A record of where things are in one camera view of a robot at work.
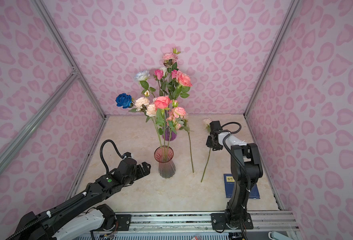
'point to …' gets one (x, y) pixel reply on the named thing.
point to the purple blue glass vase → (167, 134)
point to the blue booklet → (229, 182)
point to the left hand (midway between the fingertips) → (146, 166)
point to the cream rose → (206, 122)
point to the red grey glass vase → (164, 155)
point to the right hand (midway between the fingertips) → (213, 143)
